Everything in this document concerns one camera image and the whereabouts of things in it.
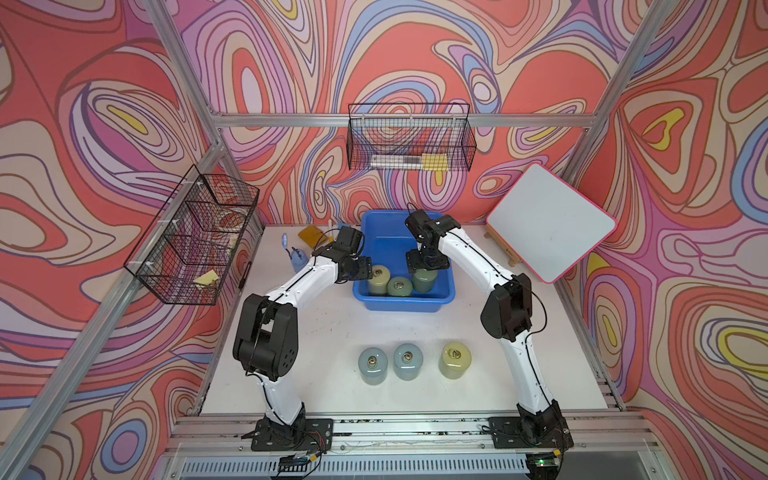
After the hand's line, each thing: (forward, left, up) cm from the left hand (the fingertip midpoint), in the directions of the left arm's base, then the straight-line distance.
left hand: (362, 270), depth 93 cm
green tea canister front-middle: (-5, -12, -1) cm, 13 cm away
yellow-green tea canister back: (-28, -26, -4) cm, 38 cm away
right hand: (-1, -20, -1) cm, 20 cm away
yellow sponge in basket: (-14, +36, +16) cm, 42 cm away
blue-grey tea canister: (-28, -13, -2) cm, 31 cm away
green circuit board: (-49, +15, -13) cm, 53 cm away
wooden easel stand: (+15, -51, -6) cm, 53 cm away
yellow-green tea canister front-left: (-3, -5, -2) cm, 6 cm away
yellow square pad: (+23, +21, -9) cm, 33 cm away
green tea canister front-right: (-4, -19, 0) cm, 19 cm away
